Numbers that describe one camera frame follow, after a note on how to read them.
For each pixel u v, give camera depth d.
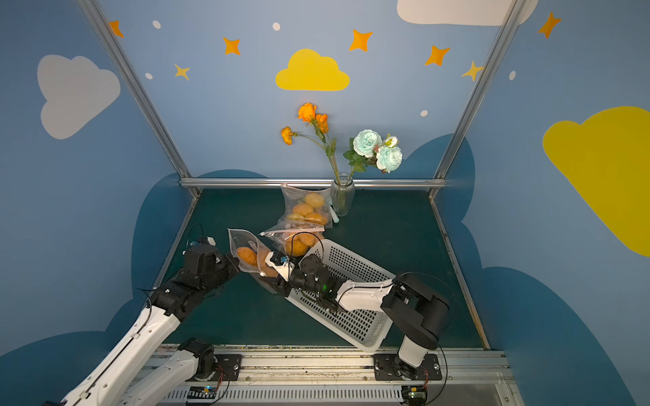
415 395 0.73
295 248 0.95
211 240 0.72
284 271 0.68
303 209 1.09
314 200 1.11
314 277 0.62
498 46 0.76
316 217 1.04
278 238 0.96
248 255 0.88
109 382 0.41
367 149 0.67
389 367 0.74
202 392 0.73
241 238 0.86
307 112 0.89
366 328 0.82
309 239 0.95
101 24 0.70
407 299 0.51
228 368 0.76
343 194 1.01
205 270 0.58
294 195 1.12
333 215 1.11
